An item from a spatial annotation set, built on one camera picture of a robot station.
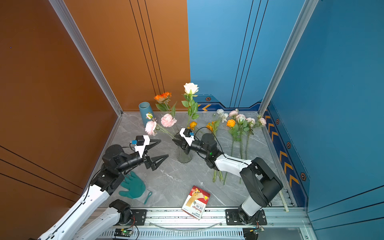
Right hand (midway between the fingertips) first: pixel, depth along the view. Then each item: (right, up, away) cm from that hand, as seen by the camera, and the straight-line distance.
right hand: (174, 137), depth 76 cm
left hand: (-3, -3, -10) cm, 11 cm away
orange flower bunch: (+23, +6, +29) cm, 38 cm away
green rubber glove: (-23, -28, +7) cm, 37 cm away
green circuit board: (-24, -45, -6) cm, 51 cm away
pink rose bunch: (+45, +5, +29) cm, 54 cm away
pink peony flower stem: (-10, +5, -7) cm, 13 cm away
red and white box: (+11, -32, -2) cm, 34 cm away
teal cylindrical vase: (-22, +17, +18) cm, 33 cm away
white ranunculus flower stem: (+30, +13, +37) cm, 49 cm away
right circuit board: (+38, -45, -5) cm, 59 cm away
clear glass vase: (+3, -14, +18) cm, 23 cm away
